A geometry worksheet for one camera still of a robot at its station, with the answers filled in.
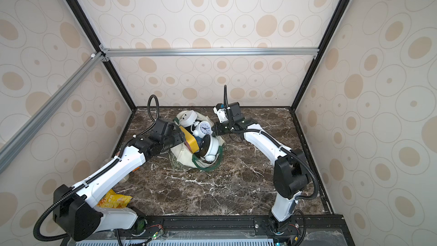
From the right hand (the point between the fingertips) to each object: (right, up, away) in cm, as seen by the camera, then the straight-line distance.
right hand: (219, 126), depth 86 cm
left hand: (-16, -4, -6) cm, 18 cm away
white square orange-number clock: (-17, +4, -1) cm, 17 cm away
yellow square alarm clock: (-14, -7, -7) cm, 17 cm away
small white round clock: (-9, -1, +1) cm, 9 cm away
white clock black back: (-5, -10, -9) cm, 14 cm away
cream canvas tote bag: (-18, -13, -4) cm, 23 cm away
